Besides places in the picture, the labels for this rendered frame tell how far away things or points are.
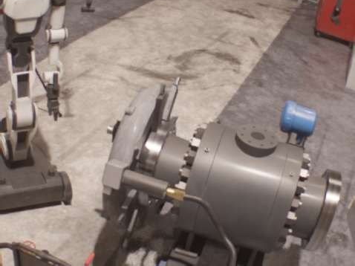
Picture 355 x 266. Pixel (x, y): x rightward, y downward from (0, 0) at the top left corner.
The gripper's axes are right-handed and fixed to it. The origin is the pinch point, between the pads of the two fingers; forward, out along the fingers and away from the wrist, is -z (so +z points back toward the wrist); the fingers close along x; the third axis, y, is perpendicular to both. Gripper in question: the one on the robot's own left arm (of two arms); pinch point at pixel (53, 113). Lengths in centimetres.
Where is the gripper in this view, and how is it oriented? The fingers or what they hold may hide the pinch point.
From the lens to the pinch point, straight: 304.7
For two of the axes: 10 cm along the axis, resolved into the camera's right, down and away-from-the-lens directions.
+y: 8.4, -1.3, 5.3
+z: 0.7, -9.4, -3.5
